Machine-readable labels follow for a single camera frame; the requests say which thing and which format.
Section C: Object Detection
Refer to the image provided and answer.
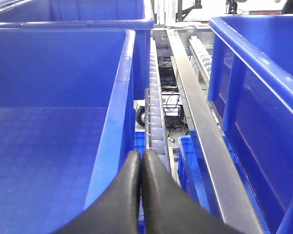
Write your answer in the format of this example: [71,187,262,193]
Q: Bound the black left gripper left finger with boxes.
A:
[53,150,142,234]

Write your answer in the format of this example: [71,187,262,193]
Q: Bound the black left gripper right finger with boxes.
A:
[141,149,245,234]

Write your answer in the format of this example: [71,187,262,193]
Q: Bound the black castor wheel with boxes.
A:
[135,106,146,127]

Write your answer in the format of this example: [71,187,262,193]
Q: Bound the white electronics box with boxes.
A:
[162,94,184,117]

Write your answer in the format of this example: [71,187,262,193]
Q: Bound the steel rack on castors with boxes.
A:
[145,24,264,234]

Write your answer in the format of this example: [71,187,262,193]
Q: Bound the row of blue bins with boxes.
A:
[0,0,293,234]

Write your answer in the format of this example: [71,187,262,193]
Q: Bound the black electronics box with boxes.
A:
[158,65,177,86]

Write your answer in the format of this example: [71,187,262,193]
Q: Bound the black metal stand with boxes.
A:
[175,0,203,22]

